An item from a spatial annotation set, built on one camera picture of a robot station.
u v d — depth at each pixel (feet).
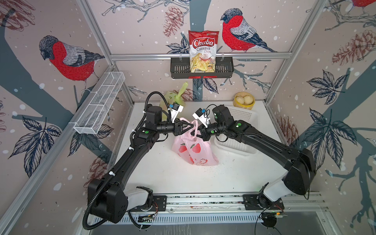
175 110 2.13
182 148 2.55
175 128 2.08
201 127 2.18
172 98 3.20
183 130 2.20
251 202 2.38
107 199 1.27
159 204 2.39
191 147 2.33
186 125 2.27
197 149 2.29
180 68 3.10
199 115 2.16
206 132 2.12
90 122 2.30
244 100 3.77
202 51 2.79
